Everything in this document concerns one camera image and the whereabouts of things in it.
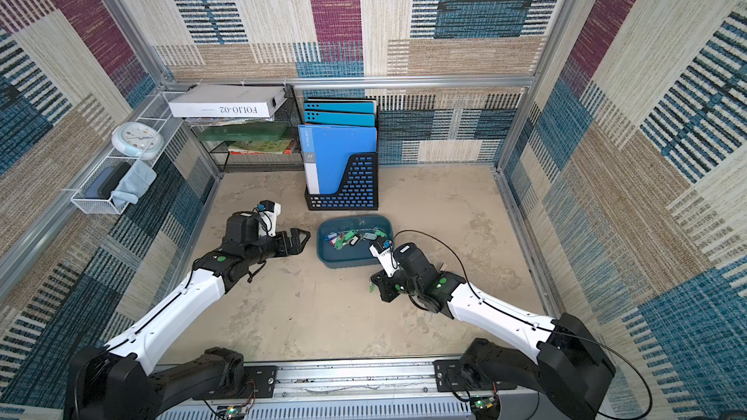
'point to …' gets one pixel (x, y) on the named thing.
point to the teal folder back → (341, 105)
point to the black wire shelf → (218, 153)
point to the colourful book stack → (261, 147)
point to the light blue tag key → (369, 235)
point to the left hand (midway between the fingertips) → (296, 234)
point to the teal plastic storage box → (343, 241)
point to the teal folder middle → (367, 120)
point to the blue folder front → (326, 153)
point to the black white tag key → (354, 240)
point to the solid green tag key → (379, 233)
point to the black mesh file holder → (359, 191)
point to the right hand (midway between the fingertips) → (372, 275)
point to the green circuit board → (234, 410)
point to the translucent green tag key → (338, 242)
